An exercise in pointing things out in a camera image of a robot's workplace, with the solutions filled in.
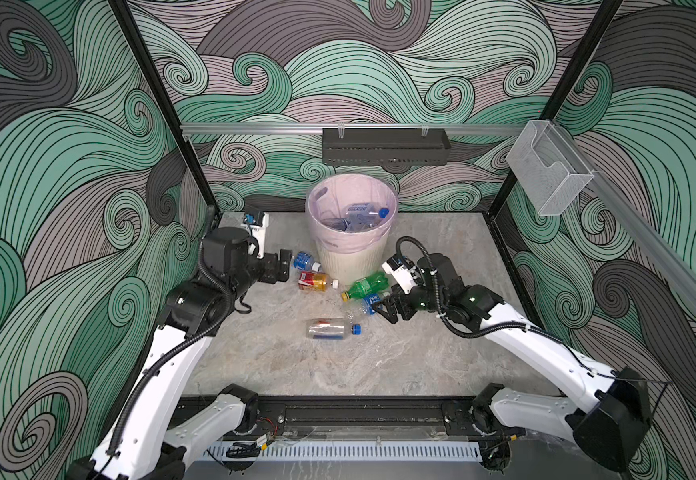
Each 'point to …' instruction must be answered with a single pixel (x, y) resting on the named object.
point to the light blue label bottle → (362, 216)
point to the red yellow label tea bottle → (314, 281)
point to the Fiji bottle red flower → (331, 329)
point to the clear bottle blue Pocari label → (306, 262)
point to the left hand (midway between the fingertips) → (275, 247)
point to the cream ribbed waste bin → (349, 267)
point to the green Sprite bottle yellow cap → (375, 283)
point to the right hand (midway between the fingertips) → (384, 297)
